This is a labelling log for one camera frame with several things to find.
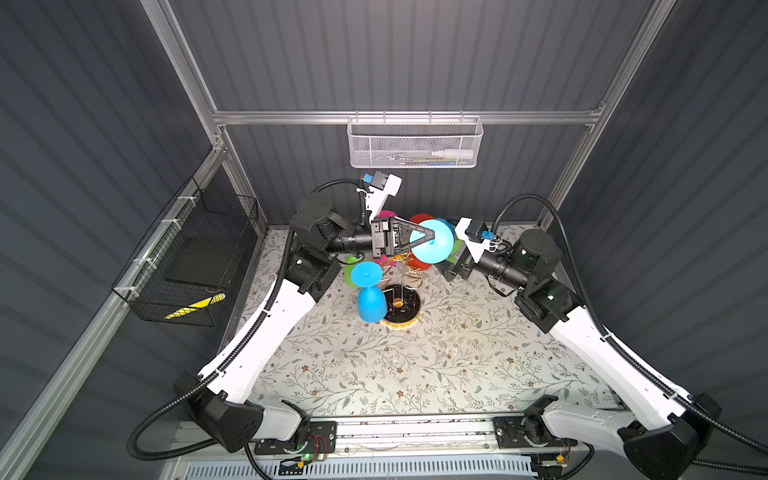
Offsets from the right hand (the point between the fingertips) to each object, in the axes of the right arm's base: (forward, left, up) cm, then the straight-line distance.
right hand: (442, 236), depth 62 cm
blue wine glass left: (-4, +16, -18) cm, 25 cm away
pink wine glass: (+19, +12, -11) cm, 25 cm away
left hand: (-9, +3, +9) cm, 13 cm away
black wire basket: (-3, +60, -8) cm, 61 cm away
